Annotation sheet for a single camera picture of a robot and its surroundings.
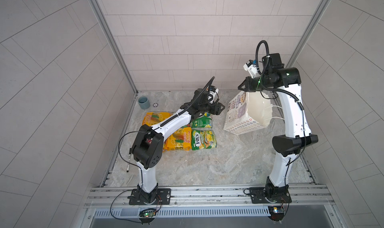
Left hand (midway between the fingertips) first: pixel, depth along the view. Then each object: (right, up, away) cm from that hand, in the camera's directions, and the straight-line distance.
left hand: (224, 103), depth 83 cm
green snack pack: (-11, -12, +13) cm, 21 cm away
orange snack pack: (-25, -21, +1) cm, 33 cm away
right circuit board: (+22, -51, -14) cm, 58 cm away
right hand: (+5, +8, -11) cm, 14 cm away
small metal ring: (-46, -1, +25) cm, 53 cm away
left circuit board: (-37, -48, -18) cm, 63 cm away
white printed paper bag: (+10, -4, -11) cm, 15 cm away
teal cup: (-53, 0, +21) cm, 57 cm away
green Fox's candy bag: (-12, -21, +4) cm, 25 cm away
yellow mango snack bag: (-44, -10, +12) cm, 47 cm away
